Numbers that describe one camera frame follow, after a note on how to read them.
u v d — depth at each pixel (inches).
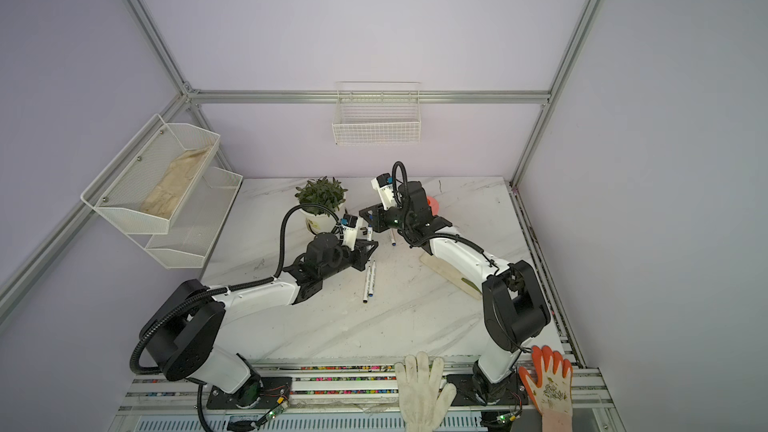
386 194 29.5
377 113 37.4
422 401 28.4
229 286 19.4
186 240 35.5
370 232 32.2
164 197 29.9
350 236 29.9
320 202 36.0
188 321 17.4
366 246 30.9
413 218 26.4
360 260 29.6
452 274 37.6
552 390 28.8
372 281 36.5
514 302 18.3
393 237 40.8
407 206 26.0
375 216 30.1
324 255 26.0
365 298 35.2
